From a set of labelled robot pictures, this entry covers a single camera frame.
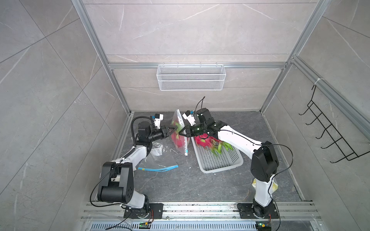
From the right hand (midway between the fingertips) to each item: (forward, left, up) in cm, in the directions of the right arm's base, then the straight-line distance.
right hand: (180, 133), depth 81 cm
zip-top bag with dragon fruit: (+5, +1, +7) cm, 9 cm away
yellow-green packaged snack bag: (-25, -53, -19) cm, 61 cm away
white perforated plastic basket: (-9, -18, -20) cm, 28 cm away
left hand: (+3, +2, +2) cm, 4 cm away
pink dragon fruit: (0, +2, -7) cm, 7 cm away
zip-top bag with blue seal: (-6, +15, -20) cm, 25 cm away
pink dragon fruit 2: (+1, -21, -14) cm, 25 cm away
